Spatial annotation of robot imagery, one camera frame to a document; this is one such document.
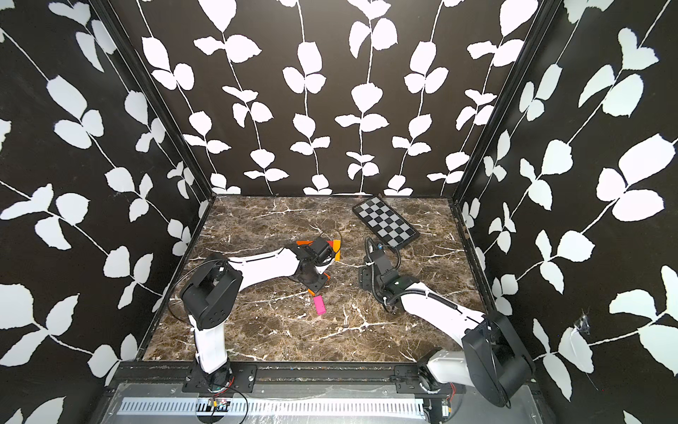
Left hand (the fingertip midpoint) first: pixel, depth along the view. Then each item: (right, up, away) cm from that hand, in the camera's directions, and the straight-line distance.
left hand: (320, 279), depth 93 cm
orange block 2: (-2, -3, -5) cm, 6 cm away
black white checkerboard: (+28, +18, +14) cm, 37 cm away
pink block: (+1, -8, -5) cm, 9 cm away
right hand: (+17, +5, -5) cm, 18 cm away
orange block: (-8, +12, +14) cm, 20 cm away
